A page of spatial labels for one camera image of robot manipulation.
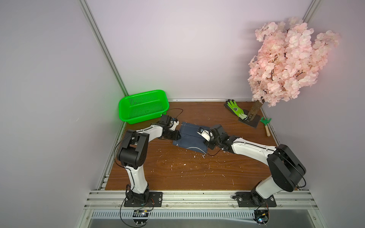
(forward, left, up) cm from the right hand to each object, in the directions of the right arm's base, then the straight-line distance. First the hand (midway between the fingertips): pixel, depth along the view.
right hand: (206, 134), depth 90 cm
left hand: (+3, +18, -6) cm, 19 cm away
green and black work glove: (+34, -24, -8) cm, 43 cm away
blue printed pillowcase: (-1, +10, -5) cm, 11 cm away
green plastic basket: (+31, +52, -7) cm, 61 cm away
